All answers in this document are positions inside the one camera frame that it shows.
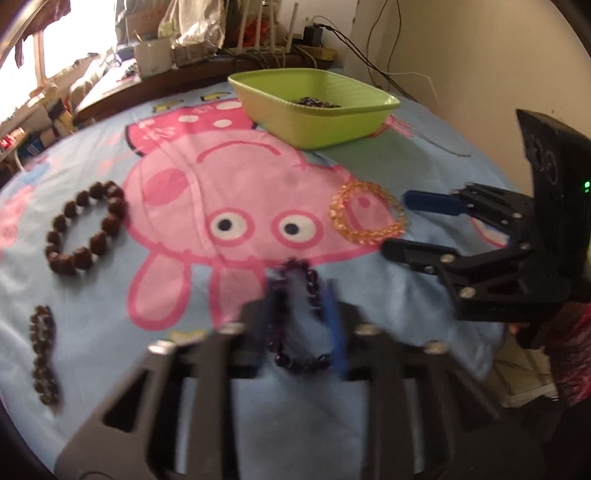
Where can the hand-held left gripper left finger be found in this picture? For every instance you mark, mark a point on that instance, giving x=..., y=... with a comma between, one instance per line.
x=271, y=314

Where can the crumpled clear plastic bag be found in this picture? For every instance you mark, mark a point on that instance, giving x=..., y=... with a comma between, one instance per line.
x=194, y=23

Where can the pink patterned clothing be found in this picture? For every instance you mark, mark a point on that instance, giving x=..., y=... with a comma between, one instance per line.
x=575, y=355

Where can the dark wooden desk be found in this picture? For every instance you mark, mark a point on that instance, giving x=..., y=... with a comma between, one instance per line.
x=152, y=87

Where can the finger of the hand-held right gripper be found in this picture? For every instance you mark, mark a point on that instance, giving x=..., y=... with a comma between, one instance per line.
x=480, y=286
x=429, y=201

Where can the white mug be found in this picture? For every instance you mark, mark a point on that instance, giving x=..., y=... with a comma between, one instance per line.
x=154, y=57

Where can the white wifi router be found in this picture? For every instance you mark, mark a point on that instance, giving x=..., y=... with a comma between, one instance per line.
x=292, y=23

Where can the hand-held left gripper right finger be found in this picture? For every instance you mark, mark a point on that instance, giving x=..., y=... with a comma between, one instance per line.
x=336, y=332

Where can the green plastic basket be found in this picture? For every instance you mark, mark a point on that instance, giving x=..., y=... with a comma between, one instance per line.
x=300, y=124

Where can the black power adapter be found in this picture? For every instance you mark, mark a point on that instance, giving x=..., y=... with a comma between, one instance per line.
x=314, y=36

